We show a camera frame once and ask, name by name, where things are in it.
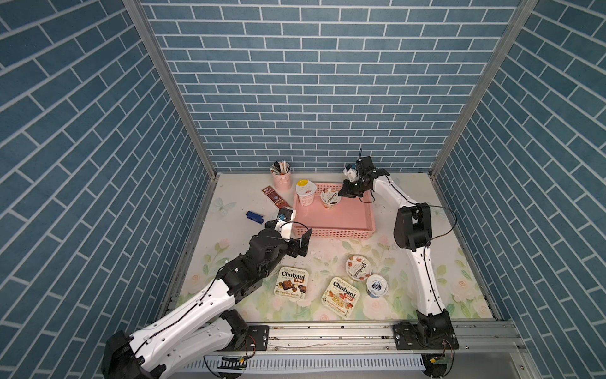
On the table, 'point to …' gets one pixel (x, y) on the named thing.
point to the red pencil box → (279, 202)
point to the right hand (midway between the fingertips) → (341, 193)
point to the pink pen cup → (282, 181)
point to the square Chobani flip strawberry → (340, 297)
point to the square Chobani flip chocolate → (291, 283)
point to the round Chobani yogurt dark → (330, 197)
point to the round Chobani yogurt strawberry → (358, 268)
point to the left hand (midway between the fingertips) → (305, 227)
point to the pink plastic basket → (321, 212)
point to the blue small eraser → (255, 217)
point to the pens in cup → (280, 168)
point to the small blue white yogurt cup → (376, 286)
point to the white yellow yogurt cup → (306, 189)
